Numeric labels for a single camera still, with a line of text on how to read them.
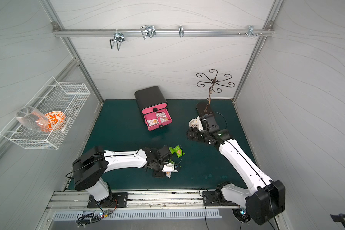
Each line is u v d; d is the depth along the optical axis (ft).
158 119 3.23
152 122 3.19
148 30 2.48
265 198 1.24
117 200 2.39
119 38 2.57
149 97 3.40
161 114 3.29
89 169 1.45
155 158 2.09
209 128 1.92
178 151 2.97
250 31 2.51
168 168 2.40
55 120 2.19
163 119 3.16
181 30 2.57
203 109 3.65
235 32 5.32
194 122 3.38
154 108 3.12
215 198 2.40
